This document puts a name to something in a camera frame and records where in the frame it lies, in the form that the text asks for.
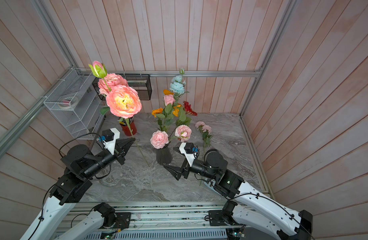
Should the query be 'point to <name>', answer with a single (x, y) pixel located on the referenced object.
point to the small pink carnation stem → (205, 129)
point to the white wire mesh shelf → (83, 120)
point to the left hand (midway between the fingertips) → (134, 141)
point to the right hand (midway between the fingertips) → (170, 156)
